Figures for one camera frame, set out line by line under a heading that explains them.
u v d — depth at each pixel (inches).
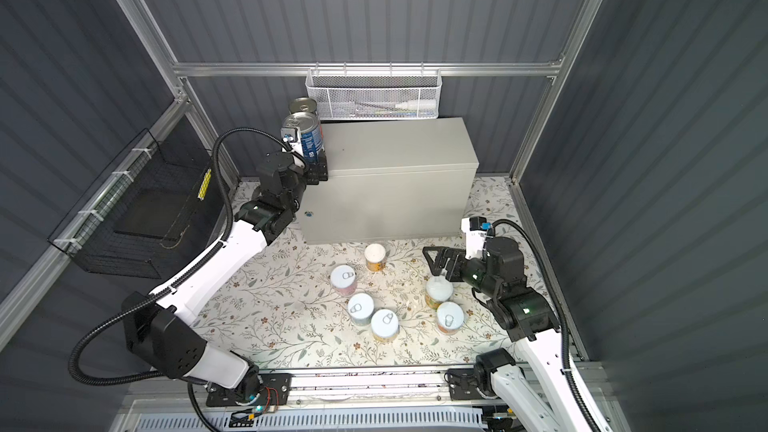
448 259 23.8
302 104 29.9
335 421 30.3
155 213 29.3
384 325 31.0
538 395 21.9
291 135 24.5
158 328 15.9
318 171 27.9
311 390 29.6
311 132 27.2
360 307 31.9
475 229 24.0
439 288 33.1
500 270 20.1
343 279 34.3
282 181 22.0
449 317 31.1
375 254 35.8
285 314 34.1
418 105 34.0
